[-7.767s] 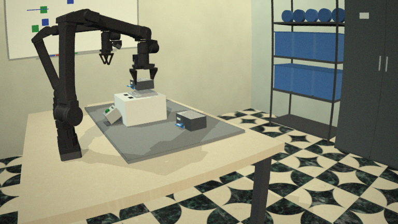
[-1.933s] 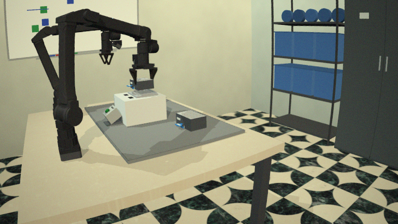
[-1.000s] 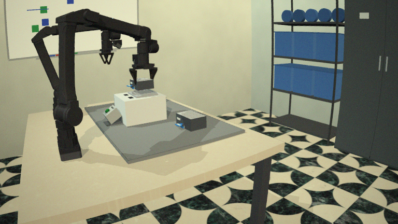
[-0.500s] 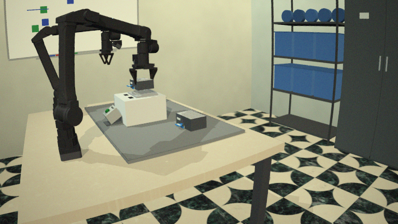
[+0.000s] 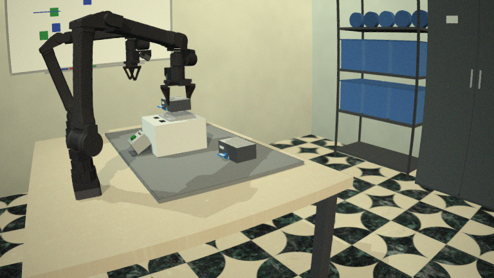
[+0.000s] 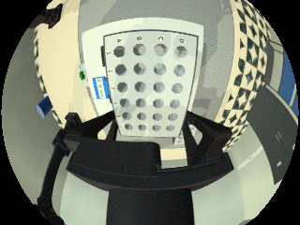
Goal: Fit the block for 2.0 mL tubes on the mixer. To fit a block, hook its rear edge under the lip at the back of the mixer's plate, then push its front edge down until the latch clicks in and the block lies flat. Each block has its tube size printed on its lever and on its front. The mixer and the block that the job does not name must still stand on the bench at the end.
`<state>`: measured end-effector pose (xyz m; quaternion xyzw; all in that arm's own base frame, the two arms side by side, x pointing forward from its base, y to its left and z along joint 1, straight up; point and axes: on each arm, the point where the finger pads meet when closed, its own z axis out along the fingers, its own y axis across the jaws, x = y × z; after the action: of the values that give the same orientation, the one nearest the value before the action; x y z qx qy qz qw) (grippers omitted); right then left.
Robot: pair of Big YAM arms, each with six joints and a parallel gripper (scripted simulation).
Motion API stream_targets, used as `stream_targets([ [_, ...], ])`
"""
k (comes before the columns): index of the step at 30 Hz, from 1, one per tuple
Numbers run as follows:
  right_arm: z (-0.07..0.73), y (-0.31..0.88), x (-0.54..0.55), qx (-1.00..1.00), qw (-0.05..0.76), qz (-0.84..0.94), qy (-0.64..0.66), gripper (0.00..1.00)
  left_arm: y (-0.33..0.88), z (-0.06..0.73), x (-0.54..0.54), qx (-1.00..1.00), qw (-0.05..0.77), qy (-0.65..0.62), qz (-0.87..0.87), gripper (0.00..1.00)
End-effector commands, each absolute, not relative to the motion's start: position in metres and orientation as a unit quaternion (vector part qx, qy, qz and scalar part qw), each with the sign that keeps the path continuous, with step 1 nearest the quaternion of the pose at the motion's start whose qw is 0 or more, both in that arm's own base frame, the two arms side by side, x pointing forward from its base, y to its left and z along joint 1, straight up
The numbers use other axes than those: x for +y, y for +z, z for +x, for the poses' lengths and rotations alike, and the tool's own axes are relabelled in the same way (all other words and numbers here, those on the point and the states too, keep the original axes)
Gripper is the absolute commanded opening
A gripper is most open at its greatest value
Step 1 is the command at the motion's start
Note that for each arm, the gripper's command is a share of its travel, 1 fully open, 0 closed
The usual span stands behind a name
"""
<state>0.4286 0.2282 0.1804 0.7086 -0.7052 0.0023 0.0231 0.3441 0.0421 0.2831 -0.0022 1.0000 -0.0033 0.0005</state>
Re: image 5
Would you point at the white box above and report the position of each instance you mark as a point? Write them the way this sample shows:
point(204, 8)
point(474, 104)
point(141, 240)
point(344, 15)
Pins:
point(170, 133)

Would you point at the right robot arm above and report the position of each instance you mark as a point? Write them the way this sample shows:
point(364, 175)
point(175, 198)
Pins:
point(84, 139)

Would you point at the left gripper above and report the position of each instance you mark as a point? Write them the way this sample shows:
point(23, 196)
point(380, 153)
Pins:
point(131, 66)

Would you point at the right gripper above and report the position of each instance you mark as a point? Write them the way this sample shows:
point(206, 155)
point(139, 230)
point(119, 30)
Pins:
point(177, 76)

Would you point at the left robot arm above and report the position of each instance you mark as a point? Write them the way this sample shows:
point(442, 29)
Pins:
point(55, 71)

